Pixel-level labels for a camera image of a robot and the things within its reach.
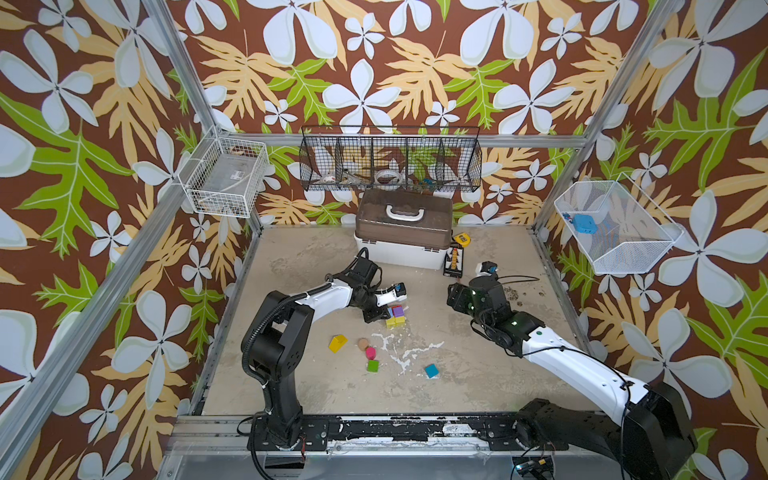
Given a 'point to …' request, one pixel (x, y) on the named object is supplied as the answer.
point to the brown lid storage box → (404, 230)
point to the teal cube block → (431, 371)
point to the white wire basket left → (225, 176)
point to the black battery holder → (453, 262)
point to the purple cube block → (398, 312)
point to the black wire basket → (381, 158)
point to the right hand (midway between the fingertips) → (454, 289)
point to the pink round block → (370, 353)
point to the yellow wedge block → (337, 342)
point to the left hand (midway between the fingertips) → (384, 304)
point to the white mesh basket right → (621, 229)
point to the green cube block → (373, 366)
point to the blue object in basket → (585, 224)
